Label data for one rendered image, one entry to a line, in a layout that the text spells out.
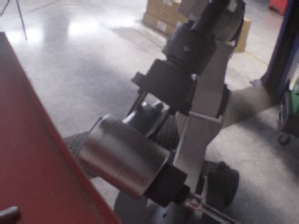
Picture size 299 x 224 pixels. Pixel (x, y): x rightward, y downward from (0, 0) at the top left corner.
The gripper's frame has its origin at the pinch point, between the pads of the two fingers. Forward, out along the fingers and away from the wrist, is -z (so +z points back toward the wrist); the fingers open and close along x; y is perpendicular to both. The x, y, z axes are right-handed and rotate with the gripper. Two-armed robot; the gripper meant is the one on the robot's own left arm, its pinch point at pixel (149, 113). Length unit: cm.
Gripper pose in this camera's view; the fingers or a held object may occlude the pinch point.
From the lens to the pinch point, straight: 55.7
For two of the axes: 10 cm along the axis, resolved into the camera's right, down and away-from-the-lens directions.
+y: 1.7, -0.2, 9.9
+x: 8.3, 5.4, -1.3
